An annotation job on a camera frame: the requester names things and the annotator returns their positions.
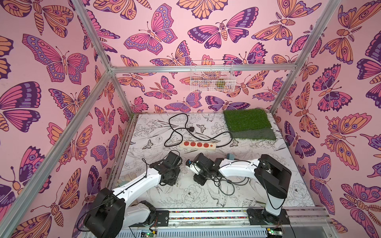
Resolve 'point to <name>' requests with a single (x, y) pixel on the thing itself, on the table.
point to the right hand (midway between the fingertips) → (195, 176)
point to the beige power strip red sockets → (198, 145)
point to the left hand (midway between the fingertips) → (181, 171)
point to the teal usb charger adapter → (230, 156)
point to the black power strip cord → (170, 126)
